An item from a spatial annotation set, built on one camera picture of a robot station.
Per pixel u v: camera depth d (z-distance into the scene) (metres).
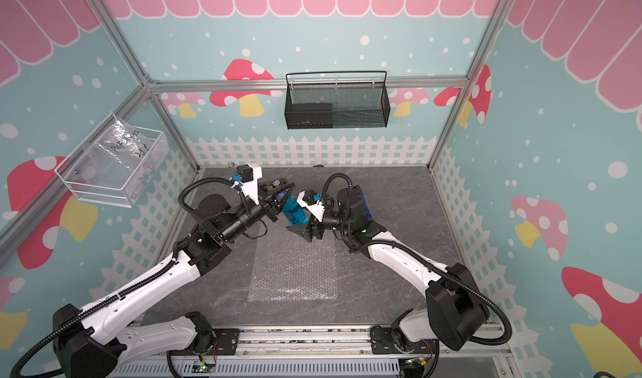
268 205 0.56
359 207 0.60
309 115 0.84
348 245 0.61
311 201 0.61
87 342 0.38
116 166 0.73
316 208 0.63
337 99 0.95
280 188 0.60
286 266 0.89
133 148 0.76
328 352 0.74
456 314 0.42
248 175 0.54
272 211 0.57
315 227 0.65
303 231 0.65
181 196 0.44
